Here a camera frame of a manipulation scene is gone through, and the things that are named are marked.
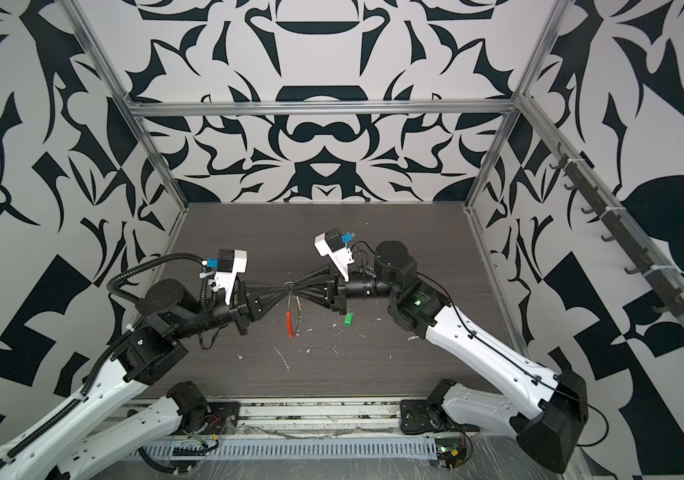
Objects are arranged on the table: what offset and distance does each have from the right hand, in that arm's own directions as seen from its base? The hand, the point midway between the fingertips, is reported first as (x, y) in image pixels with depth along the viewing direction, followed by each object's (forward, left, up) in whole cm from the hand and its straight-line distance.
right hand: (298, 292), depth 56 cm
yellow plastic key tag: (-1, 0, -2) cm, 3 cm away
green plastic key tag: (+11, -9, -37) cm, 40 cm away
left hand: (+1, +2, +1) cm, 2 cm away
